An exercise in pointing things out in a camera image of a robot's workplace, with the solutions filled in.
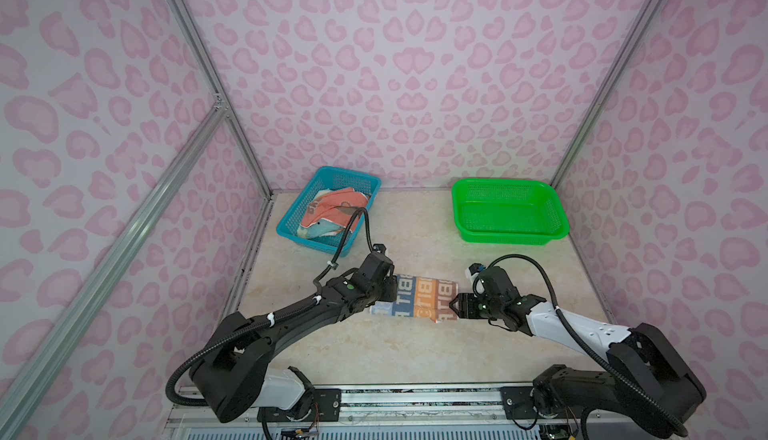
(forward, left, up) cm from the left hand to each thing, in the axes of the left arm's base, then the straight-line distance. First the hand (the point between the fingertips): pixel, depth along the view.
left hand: (399, 284), depth 84 cm
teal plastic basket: (+46, +27, -2) cm, 53 cm away
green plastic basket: (+34, -42, -10) cm, 55 cm away
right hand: (-3, -16, -5) cm, 18 cm away
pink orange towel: (+32, +20, -2) cm, 37 cm away
